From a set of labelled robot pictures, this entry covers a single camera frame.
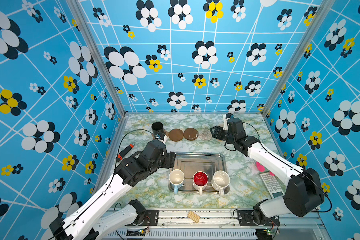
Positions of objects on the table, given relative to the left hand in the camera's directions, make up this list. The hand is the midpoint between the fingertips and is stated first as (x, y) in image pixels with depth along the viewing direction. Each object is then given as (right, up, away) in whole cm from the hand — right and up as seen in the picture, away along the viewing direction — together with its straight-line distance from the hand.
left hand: (171, 154), depth 70 cm
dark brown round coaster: (0, +7, +35) cm, 36 cm away
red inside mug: (+15, -18, +14) cm, 27 cm away
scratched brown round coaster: (+11, +8, +36) cm, 38 cm away
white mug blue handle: (+2, -16, +14) cm, 21 cm away
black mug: (-12, +12, +29) cm, 34 cm away
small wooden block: (+11, -32, +3) cm, 34 cm away
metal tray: (+10, -10, +23) cm, 27 cm away
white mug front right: (+27, -18, +14) cm, 35 cm away
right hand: (+24, +11, +15) cm, 30 cm away
